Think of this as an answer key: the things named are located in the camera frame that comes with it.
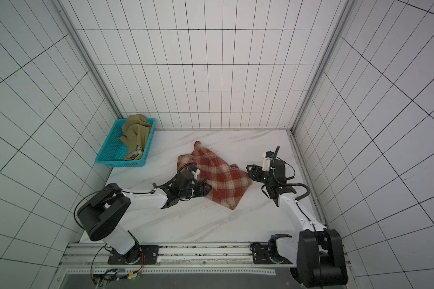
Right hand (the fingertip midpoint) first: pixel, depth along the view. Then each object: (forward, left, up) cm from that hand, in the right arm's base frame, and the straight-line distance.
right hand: (253, 164), depth 87 cm
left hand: (-11, +23, -10) cm, 27 cm away
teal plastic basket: (+12, +82, -9) cm, 83 cm away
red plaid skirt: (-6, +13, -7) cm, 16 cm away
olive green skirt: (+23, +71, -4) cm, 75 cm away
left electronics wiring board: (-49, +61, -13) cm, 80 cm away
